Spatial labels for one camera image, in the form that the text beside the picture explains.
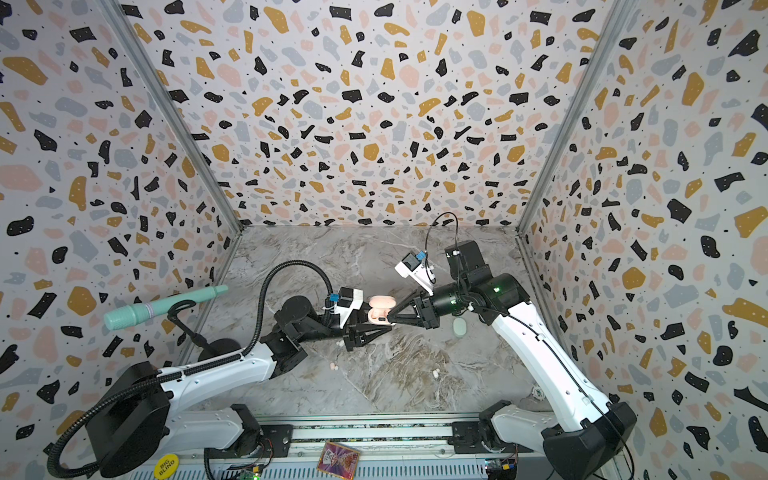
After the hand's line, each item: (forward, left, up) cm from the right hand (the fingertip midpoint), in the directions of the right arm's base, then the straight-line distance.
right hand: (392, 317), depth 60 cm
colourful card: (-22, +13, -30) cm, 39 cm away
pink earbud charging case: (+4, +3, -3) cm, 6 cm away
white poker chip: (-5, -39, -33) cm, 52 cm away
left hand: (+2, 0, -4) cm, 5 cm away
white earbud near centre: (-1, -12, -32) cm, 34 cm away
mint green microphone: (-1, +52, +1) cm, 52 cm away
